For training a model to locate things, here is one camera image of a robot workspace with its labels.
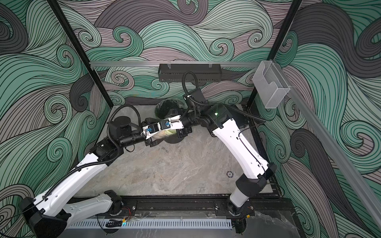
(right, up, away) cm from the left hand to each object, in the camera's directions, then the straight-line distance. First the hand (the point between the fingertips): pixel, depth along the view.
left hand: (162, 123), depth 66 cm
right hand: (+3, +1, -3) cm, 5 cm away
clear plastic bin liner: (0, +9, +29) cm, 30 cm away
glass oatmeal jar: (0, -5, -4) cm, 6 cm away
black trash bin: (+2, -12, +32) cm, 34 cm away
